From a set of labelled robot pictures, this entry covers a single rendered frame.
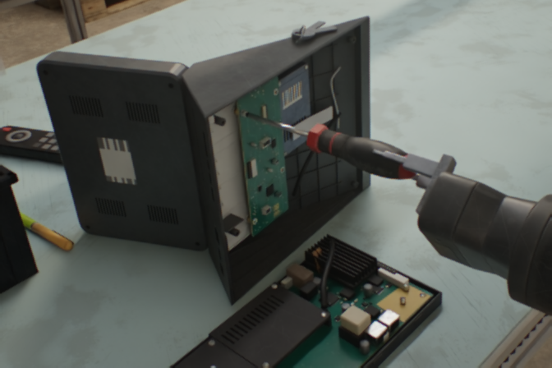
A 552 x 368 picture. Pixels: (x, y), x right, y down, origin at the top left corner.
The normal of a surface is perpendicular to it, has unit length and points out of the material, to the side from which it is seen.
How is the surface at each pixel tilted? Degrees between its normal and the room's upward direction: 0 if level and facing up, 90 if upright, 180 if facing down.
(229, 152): 90
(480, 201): 41
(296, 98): 90
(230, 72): 0
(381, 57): 0
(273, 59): 0
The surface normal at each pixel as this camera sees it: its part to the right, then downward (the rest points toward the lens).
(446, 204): -0.41, -0.41
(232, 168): 0.79, 0.29
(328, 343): -0.07, -0.84
